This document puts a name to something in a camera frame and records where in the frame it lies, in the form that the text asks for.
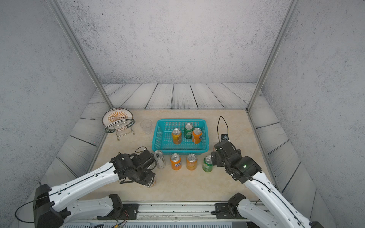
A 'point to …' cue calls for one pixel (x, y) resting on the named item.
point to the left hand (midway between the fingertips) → (150, 181)
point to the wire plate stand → (122, 128)
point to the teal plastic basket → (187, 147)
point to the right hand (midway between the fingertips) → (224, 153)
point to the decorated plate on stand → (115, 114)
